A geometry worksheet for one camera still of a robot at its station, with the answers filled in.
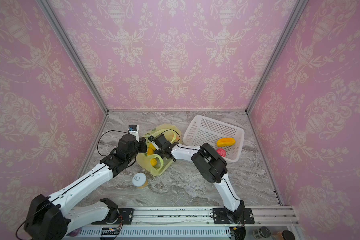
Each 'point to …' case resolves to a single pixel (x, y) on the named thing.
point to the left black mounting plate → (125, 218)
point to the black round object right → (287, 235)
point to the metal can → (262, 232)
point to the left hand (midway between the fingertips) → (145, 138)
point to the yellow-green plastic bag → (143, 160)
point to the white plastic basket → (234, 153)
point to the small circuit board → (109, 231)
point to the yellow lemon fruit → (153, 162)
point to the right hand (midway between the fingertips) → (161, 147)
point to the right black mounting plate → (219, 216)
